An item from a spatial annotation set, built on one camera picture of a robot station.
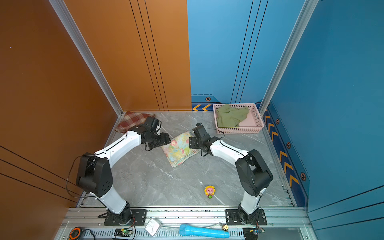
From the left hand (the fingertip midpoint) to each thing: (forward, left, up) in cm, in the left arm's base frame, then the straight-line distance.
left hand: (167, 140), depth 90 cm
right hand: (+1, -16, -2) cm, 16 cm away
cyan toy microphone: (-44, -14, -7) cm, 46 cm away
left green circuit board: (-45, +16, -13) cm, 49 cm away
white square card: (-43, +2, -10) cm, 44 cm away
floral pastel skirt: (-1, -5, -9) cm, 11 cm away
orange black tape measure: (-45, +36, -9) cm, 59 cm away
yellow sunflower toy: (-27, -25, -6) cm, 38 cm away
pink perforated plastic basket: (+24, -61, -10) cm, 67 cm away
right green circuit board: (-43, -48, -10) cm, 66 cm away
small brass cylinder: (-43, -32, -7) cm, 54 cm away
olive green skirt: (+27, -41, -6) cm, 50 cm away
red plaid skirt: (+24, +31, -8) cm, 40 cm away
